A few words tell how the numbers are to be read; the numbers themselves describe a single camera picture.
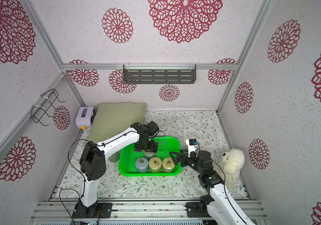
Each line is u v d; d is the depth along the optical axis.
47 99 0.78
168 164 0.81
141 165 0.81
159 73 0.93
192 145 0.69
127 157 0.92
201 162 0.61
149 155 0.87
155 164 0.81
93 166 0.50
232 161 0.72
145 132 0.64
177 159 0.68
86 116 1.06
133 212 0.74
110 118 1.00
